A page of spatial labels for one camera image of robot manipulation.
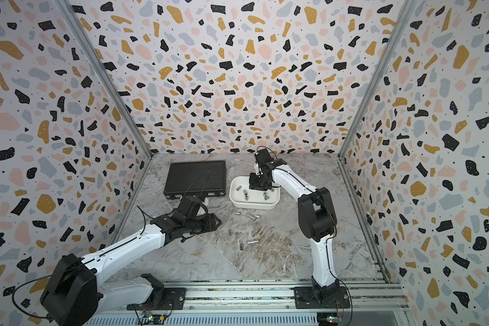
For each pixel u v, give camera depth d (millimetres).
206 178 1006
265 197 1030
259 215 961
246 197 1008
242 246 865
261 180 823
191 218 662
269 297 762
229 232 903
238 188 1057
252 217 950
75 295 391
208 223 732
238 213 966
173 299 737
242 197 1013
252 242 876
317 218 545
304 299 734
